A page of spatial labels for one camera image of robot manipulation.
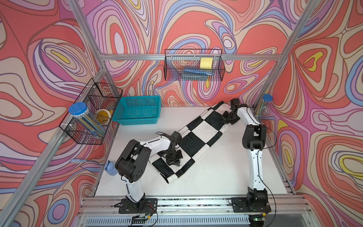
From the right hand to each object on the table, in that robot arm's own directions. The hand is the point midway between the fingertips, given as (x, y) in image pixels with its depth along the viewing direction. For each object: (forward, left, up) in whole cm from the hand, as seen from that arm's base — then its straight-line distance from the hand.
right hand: (222, 123), depth 109 cm
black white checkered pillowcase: (-13, +21, +1) cm, 25 cm away
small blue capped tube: (+9, -32, +16) cm, 37 cm away
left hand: (-32, +32, +1) cm, 46 cm away
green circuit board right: (-62, -6, -1) cm, 62 cm away
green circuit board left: (-60, +56, -2) cm, 82 cm away
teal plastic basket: (+16, +69, +1) cm, 71 cm away
